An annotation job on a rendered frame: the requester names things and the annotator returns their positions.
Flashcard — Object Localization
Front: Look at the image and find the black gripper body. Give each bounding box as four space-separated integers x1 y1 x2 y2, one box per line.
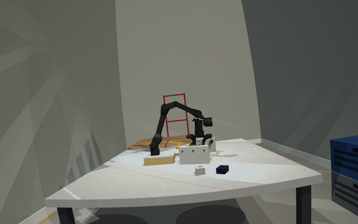
186 127 212 139

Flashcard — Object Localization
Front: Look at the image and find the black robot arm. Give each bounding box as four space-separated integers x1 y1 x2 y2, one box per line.
149 101 212 156

